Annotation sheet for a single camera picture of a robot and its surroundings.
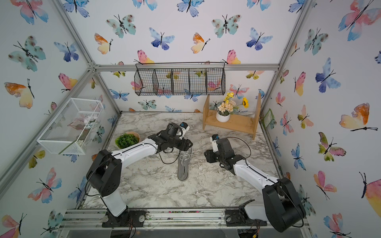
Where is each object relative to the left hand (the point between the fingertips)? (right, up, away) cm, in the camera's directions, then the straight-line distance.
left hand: (191, 141), depth 89 cm
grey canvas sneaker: (-4, -12, 0) cm, 13 cm away
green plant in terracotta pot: (-39, +1, 0) cm, 39 cm away
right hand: (+11, -5, -2) cm, 12 cm away
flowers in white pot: (+22, +21, +2) cm, 30 cm away
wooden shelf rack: (+36, +11, +16) cm, 41 cm away
